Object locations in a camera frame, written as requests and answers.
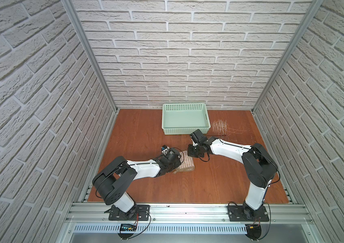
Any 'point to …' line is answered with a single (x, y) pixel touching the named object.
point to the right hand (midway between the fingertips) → (184, 155)
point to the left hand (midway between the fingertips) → (179, 157)
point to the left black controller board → (128, 227)
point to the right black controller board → (253, 231)
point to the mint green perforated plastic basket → (184, 118)
